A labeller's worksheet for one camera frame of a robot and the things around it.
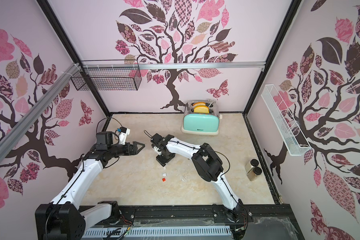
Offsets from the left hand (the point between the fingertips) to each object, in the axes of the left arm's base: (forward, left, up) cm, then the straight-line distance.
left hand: (138, 149), depth 81 cm
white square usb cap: (-8, -14, -16) cm, 23 cm away
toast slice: (+29, -36, +4) cm, 47 cm away
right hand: (-1, -14, -15) cm, 20 cm away
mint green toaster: (+23, -38, -6) cm, 44 cm away
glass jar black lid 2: (-11, -64, -10) cm, 65 cm away
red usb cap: (-11, -13, -16) cm, 24 cm away
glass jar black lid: (-5, -65, -7) cm, 66 cm away
